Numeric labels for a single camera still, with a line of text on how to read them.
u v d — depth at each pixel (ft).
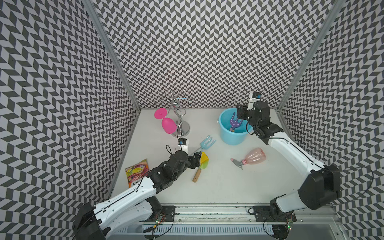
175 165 1.76
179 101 2.78
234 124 3.16
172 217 2.37
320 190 1.35
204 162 2.92
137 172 2.70
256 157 2.77
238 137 3.15
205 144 3.23
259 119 1.93
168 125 2.95
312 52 2.72
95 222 1.29
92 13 2.38
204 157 3.06
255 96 2.19
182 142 2.14
